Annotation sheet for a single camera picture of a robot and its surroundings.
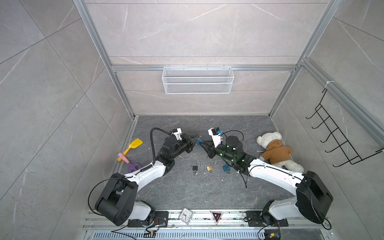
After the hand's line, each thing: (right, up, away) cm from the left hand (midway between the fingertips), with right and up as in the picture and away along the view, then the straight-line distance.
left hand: (200, 131), depth 76 cm
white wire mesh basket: (-1, +35, +23) cm, 42 cm away
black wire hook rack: (+61, -6, -11) cm, 62 cm away
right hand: (0, -5, +1) cm, 5 cm away
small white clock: (-8, -42, -3) cm, 43 cm away
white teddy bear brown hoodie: (+48, -14, +14) cm, 52 cm away
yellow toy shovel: (-45, -9, +25) cm, 52 cm away
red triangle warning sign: (+8, -43, -2) cm, 44 cm away
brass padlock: (+6, -23, +16) cm, 29 cm away
